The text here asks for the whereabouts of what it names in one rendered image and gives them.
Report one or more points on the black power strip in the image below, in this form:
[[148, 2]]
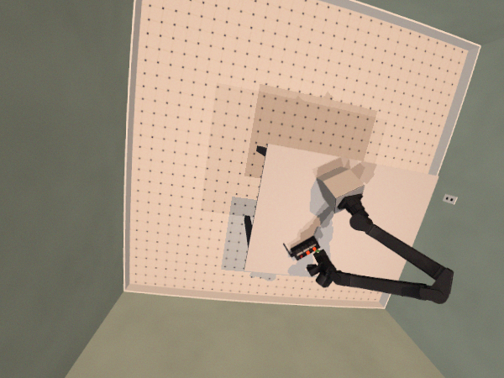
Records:
[[304, 248]]

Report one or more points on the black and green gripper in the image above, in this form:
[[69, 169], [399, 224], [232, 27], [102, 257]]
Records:
[[322, 253]]

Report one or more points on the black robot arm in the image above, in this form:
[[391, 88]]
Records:
[[438, 292]]

